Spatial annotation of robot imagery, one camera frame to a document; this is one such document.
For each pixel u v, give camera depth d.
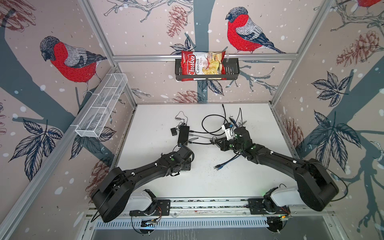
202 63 0.88
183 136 1.01
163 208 0.73
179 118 1.09
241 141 0.67
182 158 0.66
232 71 0.95
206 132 1.04
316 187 0.42
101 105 0.78
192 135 1.01
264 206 0.72
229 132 0.76
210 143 0.95
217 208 0.75
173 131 1.02
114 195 0.41
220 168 0.87
